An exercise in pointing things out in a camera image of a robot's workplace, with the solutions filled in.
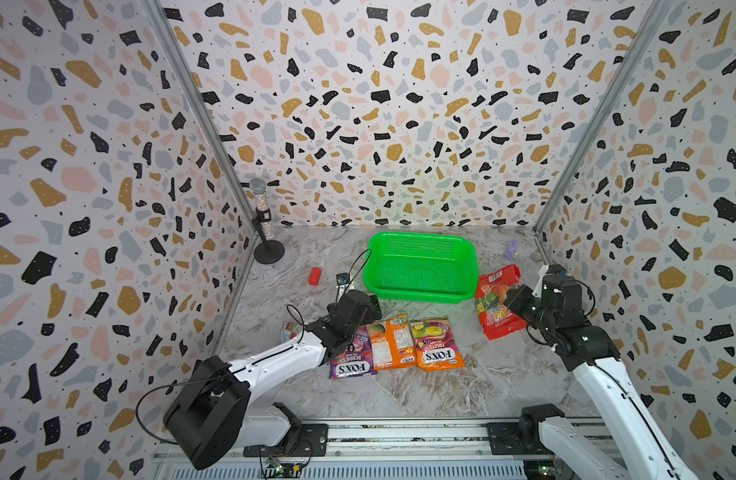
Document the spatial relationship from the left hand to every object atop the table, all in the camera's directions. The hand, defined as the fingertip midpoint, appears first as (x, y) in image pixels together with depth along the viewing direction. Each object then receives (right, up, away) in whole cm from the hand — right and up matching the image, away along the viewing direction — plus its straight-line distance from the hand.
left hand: (368, 299), depth 86 cm
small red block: (-20, +5, +20) cm, 29 cm away
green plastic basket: (+18, +8, +24) cm, 31 cm away
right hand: (+36, +4, -10) cm, 38 cm away
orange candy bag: (+7, -14, +4) cm, 16 cm away
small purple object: (+51, +15, +24) cm, 59 cm away
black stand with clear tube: (-38, +14, +27) cm, 49 cm away
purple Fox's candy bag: (-3, -17, 0) cm, 18 cm away
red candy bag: (+34, -3, -10) cm, 35 cm away
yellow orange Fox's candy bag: (+20, -14, +2) cm, 24 cm away
